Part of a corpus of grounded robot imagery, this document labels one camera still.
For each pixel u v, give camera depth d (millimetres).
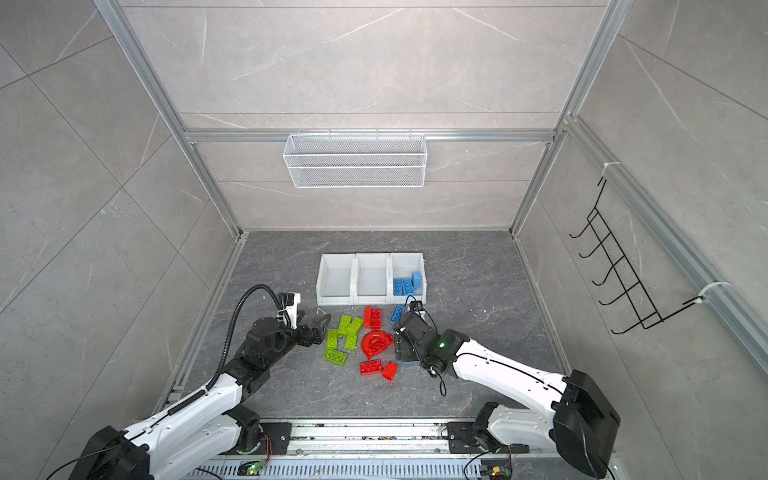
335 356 860
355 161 1005
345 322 927
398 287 996
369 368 838
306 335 730
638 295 645
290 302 718
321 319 755
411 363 857
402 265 1076
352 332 898
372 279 1039
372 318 927
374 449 730
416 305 757
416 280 994
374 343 894
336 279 1037
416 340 601
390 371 831
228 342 591
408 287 982
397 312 956
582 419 395
